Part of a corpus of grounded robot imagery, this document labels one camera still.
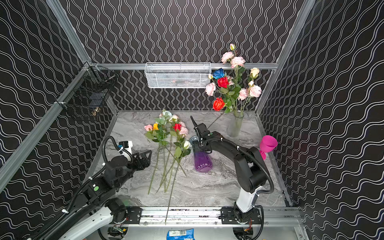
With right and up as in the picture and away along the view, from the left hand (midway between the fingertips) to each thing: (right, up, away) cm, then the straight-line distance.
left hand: (149, 153), depth 71 cm
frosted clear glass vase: (+50, +11, +33) cm, 61 cm away
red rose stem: (+35, +25, +10) cm, 44 cm away
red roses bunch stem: (+12, +10, +30) cm, 34 cm away
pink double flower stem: (+31, +34, +11) cm, 47 cm away
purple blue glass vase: (+27, -7, +15) cm, 31 cm away
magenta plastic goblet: (+66, +2, +20) cm, 69 cm away
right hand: (+26, -1, +22) cm, 34 cm away
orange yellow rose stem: (-3, +6, +30) cm, 31 cm away
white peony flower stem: (+1, +17, +36) cm, 40 cm away
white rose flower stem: (+13, -5, +21) cm, 25 cm away
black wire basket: (-46, +37, +24) cm, 63 cm away
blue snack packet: (+16, -37, -2) cm, 40 cm away
